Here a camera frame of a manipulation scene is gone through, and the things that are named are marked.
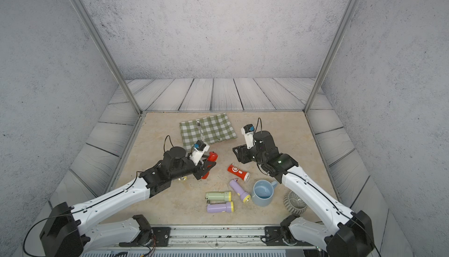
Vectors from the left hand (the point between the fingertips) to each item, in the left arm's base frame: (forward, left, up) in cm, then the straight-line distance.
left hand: (214, 161), depth 75 cm
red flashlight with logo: (+1, -13, -15) cm, 20 cm away
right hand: (+5, -11, +3) cm, 12 cm away
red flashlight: (+1, +1, +2) cm, 3 cm away
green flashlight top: (-10, +11, +6) cm, 16 cm away
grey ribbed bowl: (-11, -36, -20) cm, 43 cm away
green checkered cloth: (+34, +2, -19) cm, 39 cm away
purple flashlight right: (-9, -13, -16) cm, 23 cm away
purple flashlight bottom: (-14, -1, -17) cm, 22 cm away
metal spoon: (+36, +13, -17) cm, 42 cm away
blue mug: (-7, -22, -19) cm, 30 cm away
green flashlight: (-8, -1, -16) cm, 18 cm away
